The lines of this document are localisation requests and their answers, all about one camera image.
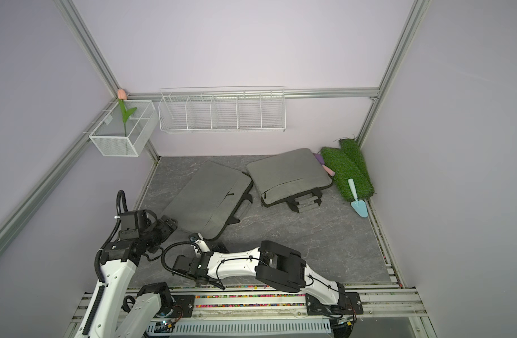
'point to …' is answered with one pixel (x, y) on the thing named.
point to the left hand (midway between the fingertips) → (172, 229)
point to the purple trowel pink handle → (321, 160)
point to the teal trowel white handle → (358, 205)
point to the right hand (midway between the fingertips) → (208, 251)
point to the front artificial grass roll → (344, 167)
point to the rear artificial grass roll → (351, 148)
